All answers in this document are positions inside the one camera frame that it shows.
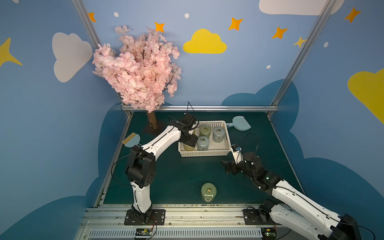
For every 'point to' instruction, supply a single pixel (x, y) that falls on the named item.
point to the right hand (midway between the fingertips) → (231, 155)
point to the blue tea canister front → (203, 143)
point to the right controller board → (268, 233)
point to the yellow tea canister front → (188, 148)
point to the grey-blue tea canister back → (218, 134)
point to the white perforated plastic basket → (215, 149)
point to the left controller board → (143, 232)
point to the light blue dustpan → (239, 123)
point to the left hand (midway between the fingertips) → (189, 138)
